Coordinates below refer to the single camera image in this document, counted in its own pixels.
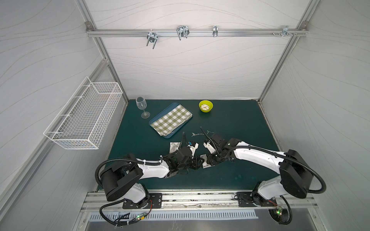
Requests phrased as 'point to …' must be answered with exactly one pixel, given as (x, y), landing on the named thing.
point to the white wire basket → (81, 124)
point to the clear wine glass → (141, 104)
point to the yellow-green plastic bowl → (207, 102)
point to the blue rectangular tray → (173, 106)
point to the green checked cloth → (169, 123)
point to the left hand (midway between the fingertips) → (203, 161)
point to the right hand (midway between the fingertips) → (208, 160)
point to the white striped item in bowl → (204, 107)
